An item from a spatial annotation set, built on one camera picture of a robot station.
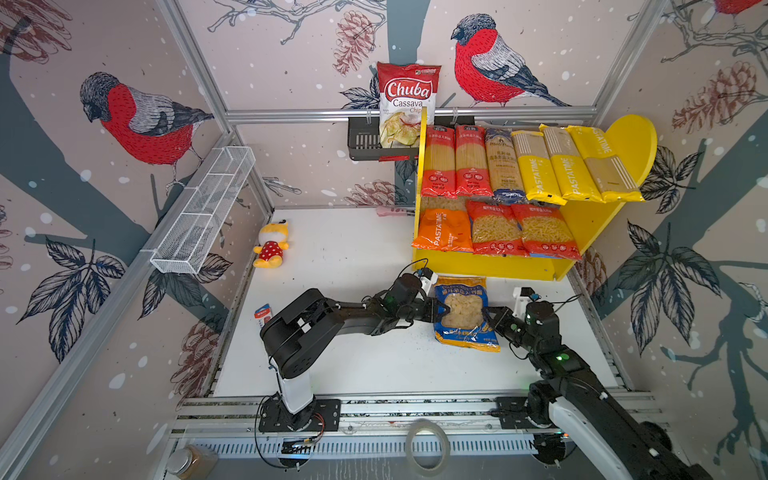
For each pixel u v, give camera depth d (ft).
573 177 2.25
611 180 2.20
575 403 2.00
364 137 3.12
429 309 2.53
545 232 2.94
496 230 2.95
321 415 2.39
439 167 2.34
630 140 2.41
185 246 2.34
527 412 2.39
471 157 2.39
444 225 3.00
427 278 2.66
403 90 2.68
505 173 2.29
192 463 1.99
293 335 1.49
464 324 2.67
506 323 2.39
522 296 2.53
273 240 3.40
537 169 2.31
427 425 2.39
